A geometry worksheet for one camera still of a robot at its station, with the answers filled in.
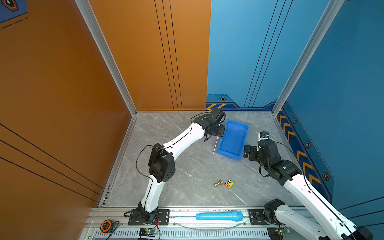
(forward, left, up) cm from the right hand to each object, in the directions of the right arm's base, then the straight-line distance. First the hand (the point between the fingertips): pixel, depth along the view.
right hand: (250, 148), depth 78 cm
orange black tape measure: (-33, +71, -14) cm, 79 cm away
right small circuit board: (-35, -9, -20) cm, 41 cm away
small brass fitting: (-12, +16, -16) cm, 25 cm away
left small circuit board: (-35, +51, -18) cm, 64 cm away
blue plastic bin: (+13, +6, -16) cm, 21 cm away
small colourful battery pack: (-14, +11, -15) cm, 23 cm away
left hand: (+13, +14, 0) cm, 19 cm away
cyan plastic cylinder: (-28, +11, -15) cm, 34 cm away
